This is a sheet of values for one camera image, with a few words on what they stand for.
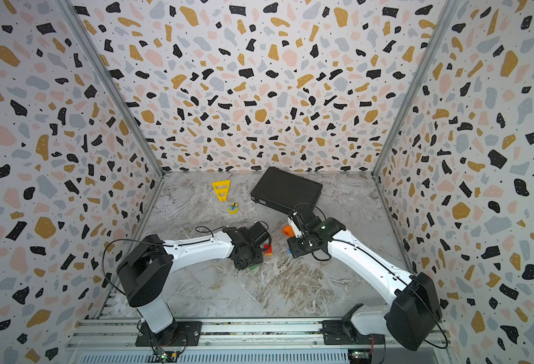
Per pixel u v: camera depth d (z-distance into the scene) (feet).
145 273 1.49
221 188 3.79
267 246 2.45
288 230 3.18
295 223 2.16
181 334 2.40
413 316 1.29
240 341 2.40
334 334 2.40
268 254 3.02
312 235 1.84
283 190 3.52
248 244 2.17
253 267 2.73
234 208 3.48
